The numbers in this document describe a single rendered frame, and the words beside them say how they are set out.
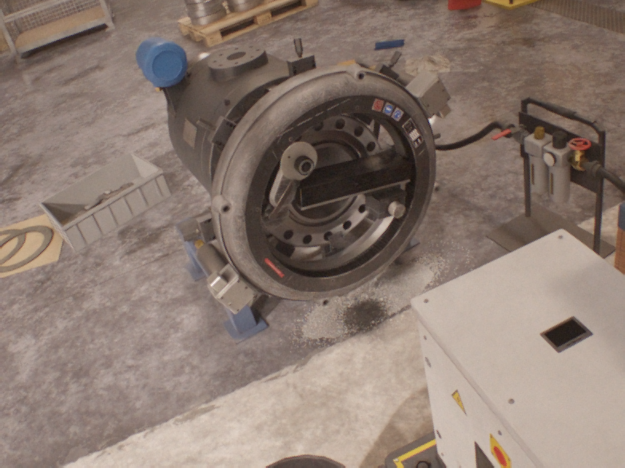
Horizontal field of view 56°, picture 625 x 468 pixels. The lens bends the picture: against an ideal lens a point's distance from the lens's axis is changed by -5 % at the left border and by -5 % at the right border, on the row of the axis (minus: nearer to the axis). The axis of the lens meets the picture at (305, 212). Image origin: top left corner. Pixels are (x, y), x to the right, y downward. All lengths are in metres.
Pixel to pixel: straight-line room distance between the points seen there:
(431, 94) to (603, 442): 1.29
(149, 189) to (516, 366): 2.64
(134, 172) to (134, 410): 1.80
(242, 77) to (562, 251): 1.30
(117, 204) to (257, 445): 1.70
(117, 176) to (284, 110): 2.18
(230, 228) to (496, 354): 0.94
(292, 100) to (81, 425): 1.41
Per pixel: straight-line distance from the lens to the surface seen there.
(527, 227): 2.60
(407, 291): 2.36
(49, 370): 2.69
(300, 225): 1.96
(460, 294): 1.11
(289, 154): 1.67
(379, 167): 1.85
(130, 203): 3.33
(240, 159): 1.65
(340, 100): 1.71
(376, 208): 1.85
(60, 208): 3.64
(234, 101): 2.00
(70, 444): 2.36
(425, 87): 1.92
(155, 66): 2.24
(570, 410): 0.94
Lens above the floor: 1.60
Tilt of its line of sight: 33 degrees down
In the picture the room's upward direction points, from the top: 16 degrees counter-clockwise
